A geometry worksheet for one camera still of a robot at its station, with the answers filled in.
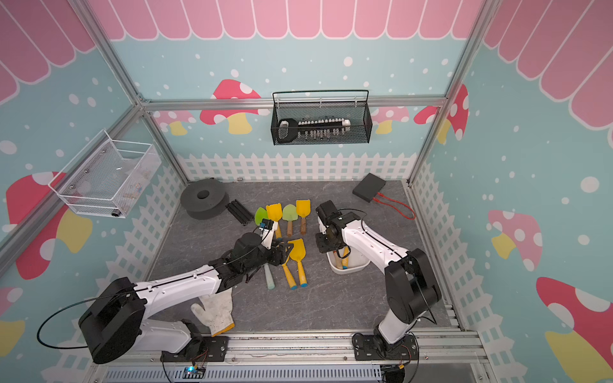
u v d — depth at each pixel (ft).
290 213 3.59
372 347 2.44
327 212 2.31
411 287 1.47
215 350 2.44
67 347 1.38
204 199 3.50
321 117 3.02
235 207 3.56
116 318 1.38
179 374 2.33
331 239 2.09
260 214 3.48
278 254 2.43
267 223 2.39
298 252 3.11
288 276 2.88
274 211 3.54
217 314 2.65
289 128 2.94
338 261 2.95
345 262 2.95
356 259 3.01
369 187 3.91
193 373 2.39
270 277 2.86
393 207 3.54
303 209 3.56
